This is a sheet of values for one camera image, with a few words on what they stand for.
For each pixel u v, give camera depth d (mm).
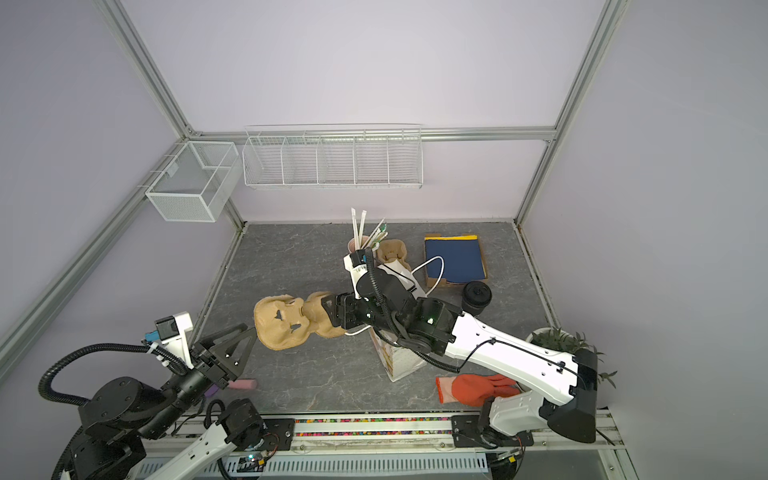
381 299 437
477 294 868
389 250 1085
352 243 1010
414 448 726
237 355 522
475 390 797
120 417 381
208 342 550
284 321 533
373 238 954
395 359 684
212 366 477
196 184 966
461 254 1091
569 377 403
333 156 997
